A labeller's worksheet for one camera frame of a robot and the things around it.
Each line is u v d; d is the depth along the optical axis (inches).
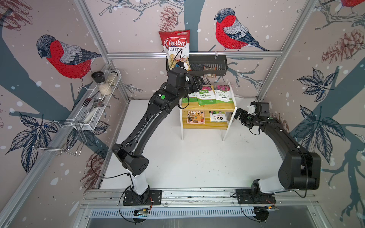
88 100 28.0
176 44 32.1
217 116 34.6
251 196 27.8
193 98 29.9
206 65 42.1
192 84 20.9
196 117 34.8
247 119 29.9
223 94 30.1
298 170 16.8
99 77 28.8
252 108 31.7
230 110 28.1
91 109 28.7
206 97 29.9
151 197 28.7
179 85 20.0
